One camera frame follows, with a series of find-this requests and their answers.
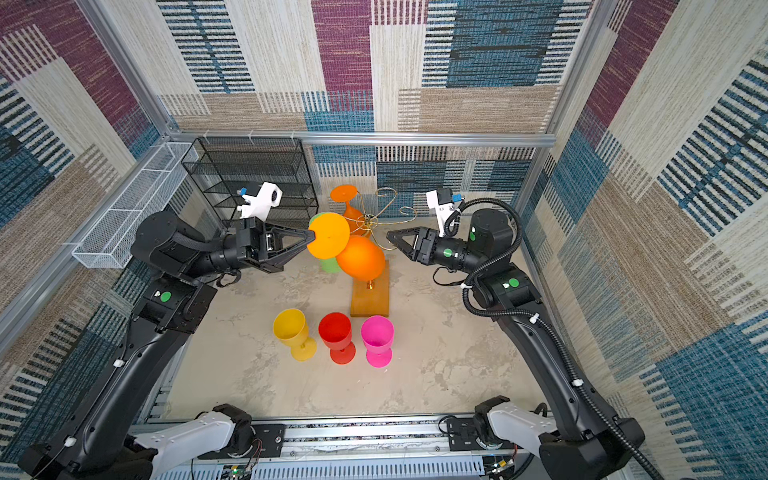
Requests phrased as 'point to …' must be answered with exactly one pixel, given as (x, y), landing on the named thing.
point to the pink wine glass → (378, 333)
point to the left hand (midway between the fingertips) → (310, 240)
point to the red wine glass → (335, 331)
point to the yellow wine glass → (290, 328)
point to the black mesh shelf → (222, 166)
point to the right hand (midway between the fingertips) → (392, 243)
